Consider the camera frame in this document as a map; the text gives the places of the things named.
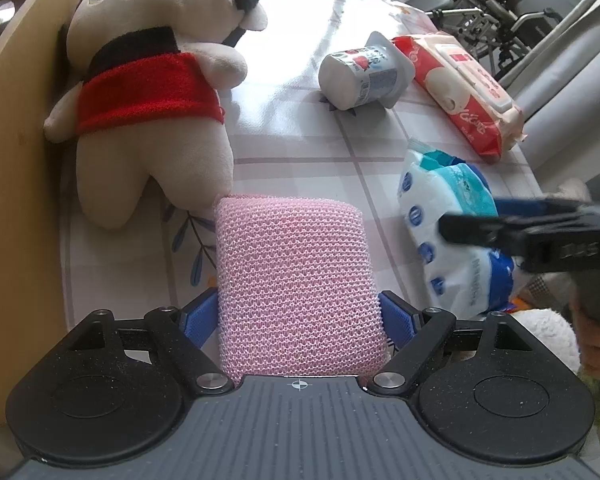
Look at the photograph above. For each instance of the pink knitted sponge cloth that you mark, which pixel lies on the pink knitted sponge cloth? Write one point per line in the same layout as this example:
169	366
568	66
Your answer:
297	295

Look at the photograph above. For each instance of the person right hand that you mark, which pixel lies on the person right hand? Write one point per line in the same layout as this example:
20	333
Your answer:
588	337

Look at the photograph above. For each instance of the red white wet wipes pack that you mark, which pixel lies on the red white wet wipes pack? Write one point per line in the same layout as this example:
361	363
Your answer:
478	106

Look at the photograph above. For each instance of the cardboard box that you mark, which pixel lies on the cardboard box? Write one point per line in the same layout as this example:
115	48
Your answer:
32	313

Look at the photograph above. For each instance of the white yogurt cup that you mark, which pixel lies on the white yogurt cup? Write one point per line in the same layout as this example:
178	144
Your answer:
378	72

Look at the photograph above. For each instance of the cream doll red shirt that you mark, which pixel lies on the cream doll red shirt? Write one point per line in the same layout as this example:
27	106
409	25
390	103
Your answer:
147	105

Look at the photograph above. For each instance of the white curtain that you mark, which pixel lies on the white curtain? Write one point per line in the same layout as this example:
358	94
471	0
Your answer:
557	85

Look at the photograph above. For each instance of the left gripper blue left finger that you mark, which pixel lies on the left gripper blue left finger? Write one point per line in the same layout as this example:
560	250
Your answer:
199	319

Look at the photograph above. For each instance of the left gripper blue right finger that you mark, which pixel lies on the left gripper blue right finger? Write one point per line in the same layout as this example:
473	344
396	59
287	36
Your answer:
401	320

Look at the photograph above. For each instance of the wheelchair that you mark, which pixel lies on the wheelchair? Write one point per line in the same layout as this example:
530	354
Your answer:
500	33

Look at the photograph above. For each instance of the blue white tissue pack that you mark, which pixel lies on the blue white tissue pack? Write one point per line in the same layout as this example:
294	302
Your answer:
442	200

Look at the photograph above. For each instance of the floral plastic tablecloth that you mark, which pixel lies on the floral plastic tablecloth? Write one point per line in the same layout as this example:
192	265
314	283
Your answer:
287	141

